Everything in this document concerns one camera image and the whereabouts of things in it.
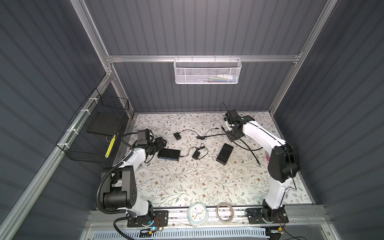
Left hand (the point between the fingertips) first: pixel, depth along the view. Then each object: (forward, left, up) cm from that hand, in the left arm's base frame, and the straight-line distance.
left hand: (162, 143), depth 93 cm
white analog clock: (-39, -19, -5) cm, 44 cm away
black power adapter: (-5, -21, -7) cm, 23 cm away
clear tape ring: (-38, -34, -10) cm, 52 cm away
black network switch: (-3, -3, -9) cm, 10 cm away
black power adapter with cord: (+10, -9, -7) cm, 15 cm away
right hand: (0, -47, +3) cm, 47 cm away
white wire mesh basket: (+61, -34, +14) cm, 72 cm away
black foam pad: (-1, +25, +22) cm, 33 cm away
